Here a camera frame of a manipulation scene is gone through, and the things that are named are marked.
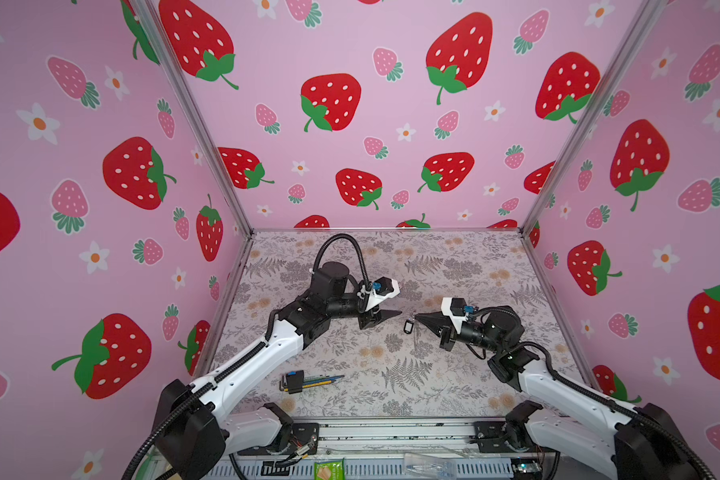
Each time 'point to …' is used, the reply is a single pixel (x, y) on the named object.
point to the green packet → (330, 470)
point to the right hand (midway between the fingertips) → (417, 316)
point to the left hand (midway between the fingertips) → (396, 299)
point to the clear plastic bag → (440, 466)
